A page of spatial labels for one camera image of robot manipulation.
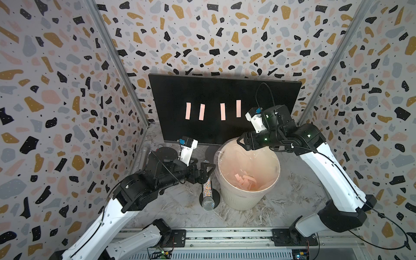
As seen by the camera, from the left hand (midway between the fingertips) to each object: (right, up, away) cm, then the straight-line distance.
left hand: (208, 163), depth 59 cm
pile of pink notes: (+19, -13, +27) cm, 35 cm away
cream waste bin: (+12, -15, +5) cm, 20 cm away
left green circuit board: (-20, -42, +12) cm, 48 cm away
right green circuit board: (+40, -42, +13) cm, 59 cm away
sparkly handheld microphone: (0, -16, +4) cm, 16 cm away
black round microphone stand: (+2, -23, +29) cm, 37 cm away
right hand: (+13, +9, +6) cm, 17 cm away
